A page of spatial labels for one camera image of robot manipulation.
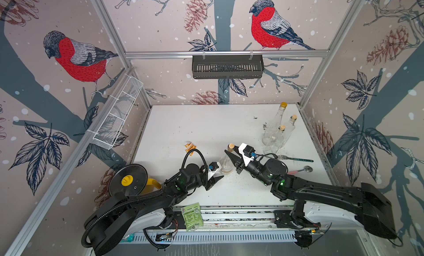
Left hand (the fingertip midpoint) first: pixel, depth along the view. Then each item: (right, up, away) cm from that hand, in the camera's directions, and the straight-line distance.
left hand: (222, 169), depth 79 cm
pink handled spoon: (+48, -3, +11) cm, 49 cm away
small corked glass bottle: (+30, +10, +14) cm, 34 cm away
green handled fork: (+36, +3, +14) cm, 39 cm away
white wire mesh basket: (-59, +18, +4) cm, 62 cm away
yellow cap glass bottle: (+30, +22, +8) cm, 38 cm away
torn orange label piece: (-21, +9, +21) cm, 31 cm away
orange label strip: (-19, +8, +21) cm, 30 cm away
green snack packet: (-14, -20, -5) cm, 25 cm away
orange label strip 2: (-12, +12, -17) cm, 24 cm away
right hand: (+3, +14, -13) cm, 19 cm away
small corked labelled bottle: (+35, +20, +4) cm, 41 cm away
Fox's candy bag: (-41, -26, -11) cm, 49 cm away
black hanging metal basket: (-7, +59, +27) cm, 65 cm away
